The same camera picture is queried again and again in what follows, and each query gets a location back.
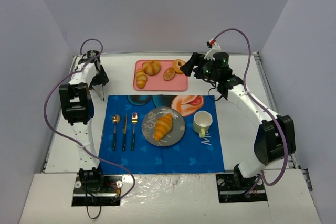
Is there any croissant bread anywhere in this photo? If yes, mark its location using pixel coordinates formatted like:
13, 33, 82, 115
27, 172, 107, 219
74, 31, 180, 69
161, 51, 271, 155
135, 69, 148, 89
154, 113, 173, 142

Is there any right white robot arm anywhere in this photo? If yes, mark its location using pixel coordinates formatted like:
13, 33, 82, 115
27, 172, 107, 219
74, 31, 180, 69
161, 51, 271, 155
180, 52, 296, 187

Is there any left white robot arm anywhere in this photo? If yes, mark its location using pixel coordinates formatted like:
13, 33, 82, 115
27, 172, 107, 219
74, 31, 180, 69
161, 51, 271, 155
59, 50, 109, 192

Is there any round striped bread roll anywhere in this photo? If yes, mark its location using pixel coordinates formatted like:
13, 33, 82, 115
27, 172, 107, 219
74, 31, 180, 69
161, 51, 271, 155
142, 60, 161, 76

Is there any sugared donut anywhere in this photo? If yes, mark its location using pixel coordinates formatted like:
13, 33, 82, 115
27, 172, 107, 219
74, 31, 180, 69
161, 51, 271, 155
172, 59, 185, 74

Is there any pink tray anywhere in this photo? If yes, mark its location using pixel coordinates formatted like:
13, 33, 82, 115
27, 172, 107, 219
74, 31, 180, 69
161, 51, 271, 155
133, 60, 188, 91

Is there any small sesame bun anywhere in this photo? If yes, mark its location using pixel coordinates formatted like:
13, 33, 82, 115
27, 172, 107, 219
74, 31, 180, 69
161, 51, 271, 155
163, 67, 176, 81

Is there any grey reindeer plate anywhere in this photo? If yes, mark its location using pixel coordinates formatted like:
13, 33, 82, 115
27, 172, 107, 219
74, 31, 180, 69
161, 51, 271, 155
141, 106, 186, 147

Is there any blue cartoon placemat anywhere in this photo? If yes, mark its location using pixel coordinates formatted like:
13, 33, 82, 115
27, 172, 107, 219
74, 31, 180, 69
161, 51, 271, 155
99, 95, 225, 174

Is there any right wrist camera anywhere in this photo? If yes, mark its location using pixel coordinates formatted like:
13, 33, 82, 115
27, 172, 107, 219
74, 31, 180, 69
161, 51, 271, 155
204, 38, 222, 60

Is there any gold spoon dark handle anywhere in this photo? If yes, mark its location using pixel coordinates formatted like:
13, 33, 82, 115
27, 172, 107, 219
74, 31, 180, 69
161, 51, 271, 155
111, 114, 120, 151

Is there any gold fork dark handle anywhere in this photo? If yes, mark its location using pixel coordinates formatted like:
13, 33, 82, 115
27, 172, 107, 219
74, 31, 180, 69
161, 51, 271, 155
131, 112, 138, 151

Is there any cream mug yellow handle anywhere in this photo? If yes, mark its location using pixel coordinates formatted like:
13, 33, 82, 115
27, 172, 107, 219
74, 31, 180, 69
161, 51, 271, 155
193, 111, 213, 138

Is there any gold knife dark handle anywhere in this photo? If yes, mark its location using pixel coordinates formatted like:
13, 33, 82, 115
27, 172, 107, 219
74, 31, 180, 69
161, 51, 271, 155
122, 114, 128, 151

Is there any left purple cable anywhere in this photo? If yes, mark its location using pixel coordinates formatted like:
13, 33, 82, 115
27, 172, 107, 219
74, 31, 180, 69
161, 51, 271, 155
43, 38, 136, 201

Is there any purple cable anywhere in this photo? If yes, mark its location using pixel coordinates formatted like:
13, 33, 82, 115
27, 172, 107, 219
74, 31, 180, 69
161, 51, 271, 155
215, 28, 289, 187
43, 38, 136, 201

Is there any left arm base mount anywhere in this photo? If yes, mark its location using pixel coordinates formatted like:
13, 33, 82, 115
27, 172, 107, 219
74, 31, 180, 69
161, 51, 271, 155
71, 175, 123, 207

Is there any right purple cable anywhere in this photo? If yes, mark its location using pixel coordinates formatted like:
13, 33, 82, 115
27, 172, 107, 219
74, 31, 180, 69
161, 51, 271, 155
215, 28, 289, 187

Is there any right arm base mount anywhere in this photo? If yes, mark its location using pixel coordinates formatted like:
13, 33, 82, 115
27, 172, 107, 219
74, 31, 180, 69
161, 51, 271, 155
216, 172, 268, 204

